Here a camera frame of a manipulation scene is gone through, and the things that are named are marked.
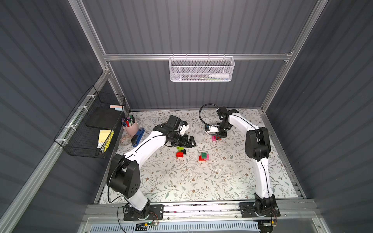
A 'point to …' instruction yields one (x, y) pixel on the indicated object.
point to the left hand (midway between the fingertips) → (188, 143)
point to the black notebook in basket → (104, 117)
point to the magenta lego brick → (208, 157)
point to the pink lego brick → (213, 138)
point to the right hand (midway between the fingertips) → (220, 133)
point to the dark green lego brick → (204, 155)
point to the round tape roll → (126, 140)
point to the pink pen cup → (130, 126)
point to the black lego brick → (183, 151)
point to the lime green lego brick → (179, 148)
